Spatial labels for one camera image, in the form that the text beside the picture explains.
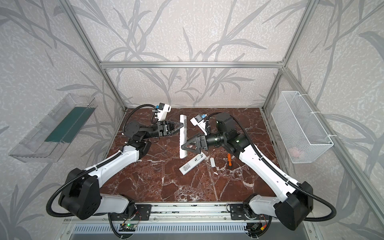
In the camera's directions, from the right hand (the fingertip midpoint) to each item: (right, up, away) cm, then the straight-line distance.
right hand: (186, 141), depth 62 cm
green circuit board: (-30, -43, +9) cm, 53 cm away
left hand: (-1, +6, -1) cm, 6 cm away
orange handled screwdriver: (+24, -15, +28) cm, 40 cm away
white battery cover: (+13, -16, +29) cm, 36 cm away
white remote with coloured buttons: (-1, +2, -2) cm, 3 cm away
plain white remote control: (0, -17, +27) cm, 32 cm away
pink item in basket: (+52, -6, +10) cm, 53 cm away
